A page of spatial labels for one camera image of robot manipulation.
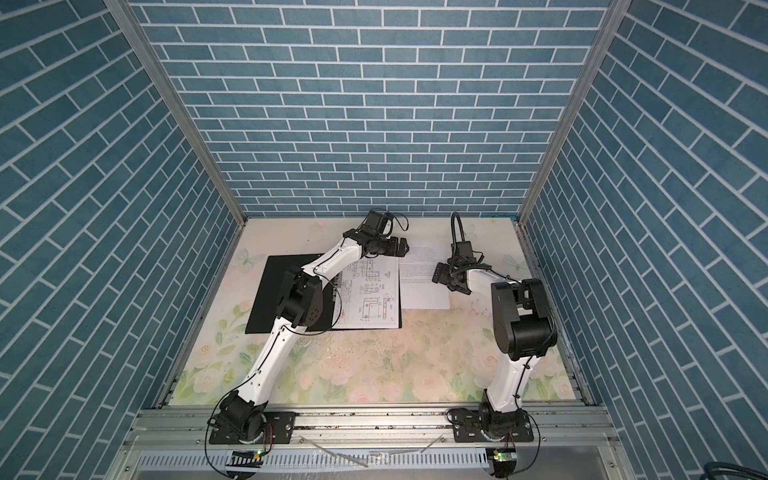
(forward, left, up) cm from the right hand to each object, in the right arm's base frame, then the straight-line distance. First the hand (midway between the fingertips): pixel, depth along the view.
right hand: (445, 274), depth 101 cm
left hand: (+10, +17, +2) cm, 19 cm away
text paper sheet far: (+5, +10, -4) cm, 12 cm away
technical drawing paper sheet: (-9, +25, -2) cm, 27 cm away
